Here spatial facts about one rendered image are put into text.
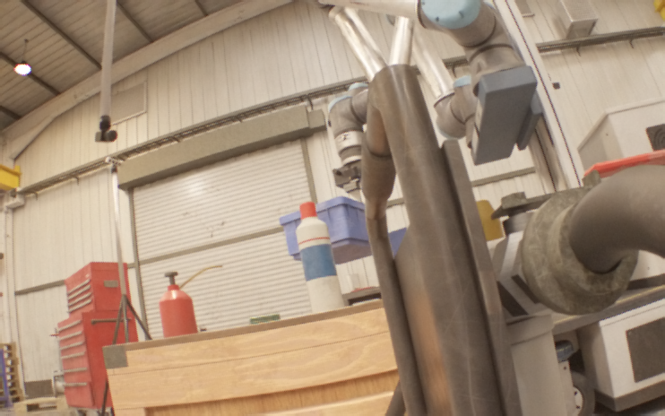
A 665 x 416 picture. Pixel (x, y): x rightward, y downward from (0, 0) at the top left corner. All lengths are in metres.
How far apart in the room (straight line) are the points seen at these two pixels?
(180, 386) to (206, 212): 8.88
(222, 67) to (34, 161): 5.88
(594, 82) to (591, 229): 10.56
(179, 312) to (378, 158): 0.70
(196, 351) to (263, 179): 8.64
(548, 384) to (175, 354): 0.71
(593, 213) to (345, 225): 1.05
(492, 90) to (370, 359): 0.78
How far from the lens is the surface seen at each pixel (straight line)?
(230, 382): 0.88
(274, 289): 8.98
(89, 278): 3.71
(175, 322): 0.99
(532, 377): 0.34
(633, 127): 1.43
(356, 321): 0.84
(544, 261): 0.21
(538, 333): 0.34
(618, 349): 1.23
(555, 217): 0.22
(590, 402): 1.31
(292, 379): 0.86
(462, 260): 0.22
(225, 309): 9.30
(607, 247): 0.18
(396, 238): 0.88
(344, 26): 1.69
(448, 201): 0.22
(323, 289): 0.93
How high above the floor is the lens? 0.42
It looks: 14 degrees up
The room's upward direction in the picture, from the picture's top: 12 degrees counter-clockwise
